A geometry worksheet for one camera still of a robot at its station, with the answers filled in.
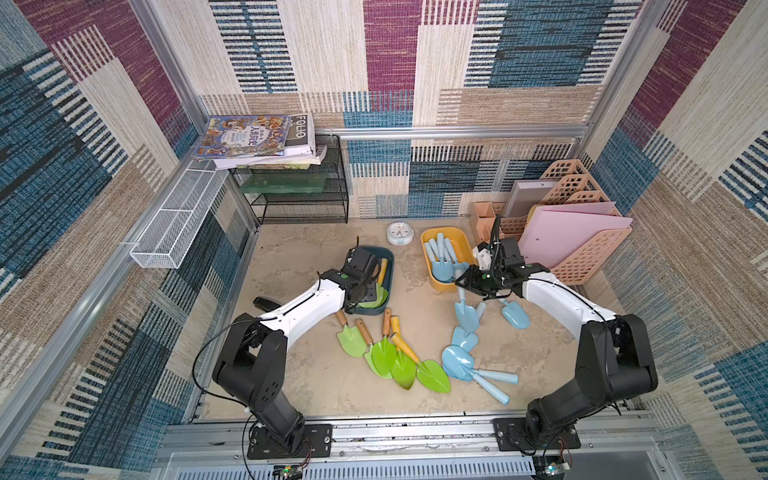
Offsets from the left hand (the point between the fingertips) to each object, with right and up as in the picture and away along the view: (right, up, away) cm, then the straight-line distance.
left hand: (365, 288), depth 91 cm
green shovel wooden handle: (-4, -15, -1) cm, 15 cm away
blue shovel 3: (+29, +11, +17) cm, 36 cm away
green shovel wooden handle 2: (+6, -18, -4) cm, 19 cm away
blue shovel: (+25, +5, +12) cm, 28 cm away
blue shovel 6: (+30, -15, -2) cm, 34 cm away
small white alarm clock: (+11, +17, +22) cm, 31 cm away
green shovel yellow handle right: (+18, -22, -7) cm, 29 cm away
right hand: (+28, +3, -1) cm, 28 cm away
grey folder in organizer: (+53, +30, +12) cm, 62 cm away
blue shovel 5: (+46, -8, +2) cm, 47 cm away
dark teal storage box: (+5, +11, +14) cm, 18 cm away
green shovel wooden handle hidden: (+1, -18, -4) cm, 19 cm away
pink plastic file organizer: (+65, +6, +3) cm, 65 cm away
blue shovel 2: (+22, +10, +17) cm, 29 cm away
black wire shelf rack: (-31, +32, +24) cm, 51 cm away
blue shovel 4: (+29, -7, -6) cm, 30 cm away
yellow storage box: (+34, +12, +18) cm, 40 cm away
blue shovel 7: (+27, -20, -7) cm, 34 cm away
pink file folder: (+54, +16, -5) cm, 57 cm away
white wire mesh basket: (-60, +14, 0) cm, 62 cm away
